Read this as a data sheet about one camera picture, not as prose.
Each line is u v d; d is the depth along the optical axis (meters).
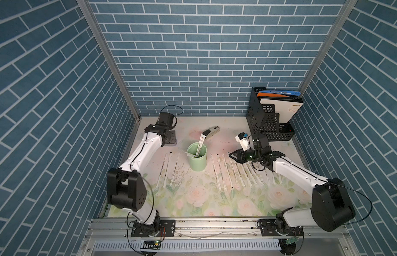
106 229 0.75
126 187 0.44
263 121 0.91
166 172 0.92
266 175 0.91
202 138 0.86
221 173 0.92
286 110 0.94
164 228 0.72
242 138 0.77
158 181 0.89
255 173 0.92
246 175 0.91
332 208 0.43
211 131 1.08
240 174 0.92
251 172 0.92
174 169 0.93
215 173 0.91
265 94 0.99
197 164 0.87
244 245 0.77
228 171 0.93
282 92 0.94
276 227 0.72
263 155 0.66
